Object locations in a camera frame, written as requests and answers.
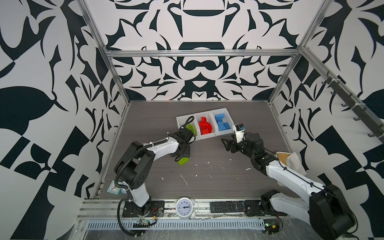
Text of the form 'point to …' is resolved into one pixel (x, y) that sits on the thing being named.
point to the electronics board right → (271, 226)
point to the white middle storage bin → (210, 119)
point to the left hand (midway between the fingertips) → (183, 150)
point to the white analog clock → (184, 208)
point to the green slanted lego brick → (183, 161)
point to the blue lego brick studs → (219, 117)
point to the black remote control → (228, 206)
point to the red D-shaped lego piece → (205, 127)
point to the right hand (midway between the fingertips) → (227, 136)
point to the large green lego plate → (192, 129)
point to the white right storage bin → (227, 119)
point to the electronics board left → (143, 223)
